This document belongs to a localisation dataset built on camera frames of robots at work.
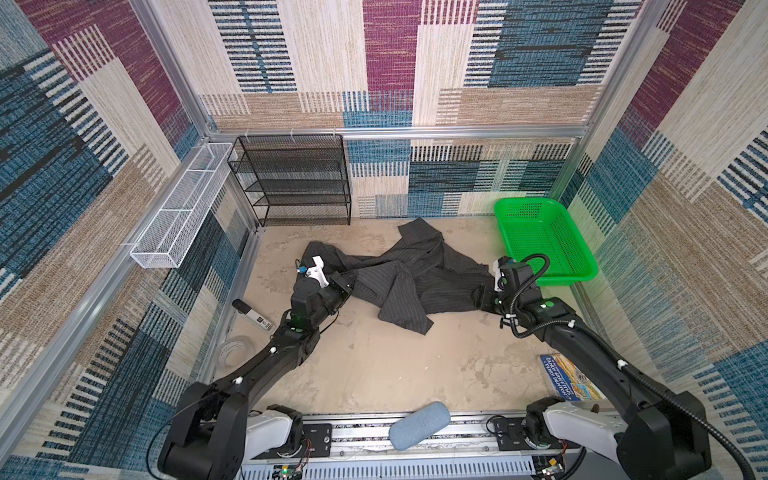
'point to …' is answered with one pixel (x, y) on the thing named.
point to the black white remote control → (244, 309)
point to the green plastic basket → (533, 226)
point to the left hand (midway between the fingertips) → (360, 267)
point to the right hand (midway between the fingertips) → (479, 300)
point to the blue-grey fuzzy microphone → (419, 426)
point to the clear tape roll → (236, 350)
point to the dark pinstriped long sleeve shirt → (424, 277)
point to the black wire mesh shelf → (295, 178)
